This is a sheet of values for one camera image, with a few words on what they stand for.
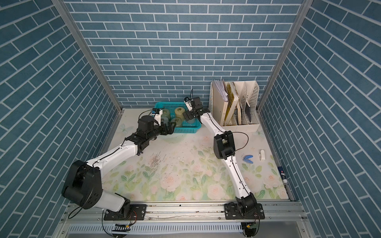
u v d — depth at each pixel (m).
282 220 0.75
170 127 0.77
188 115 0.99
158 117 0.76
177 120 1.02
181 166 0.90
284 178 0.89
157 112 0.75
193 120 1.03
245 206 0.64
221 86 0.94
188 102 0.94
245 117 1.07
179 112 1.08
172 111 1.08
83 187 0.43
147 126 0.66
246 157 0.92
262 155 0.92
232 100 0.93
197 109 0.86
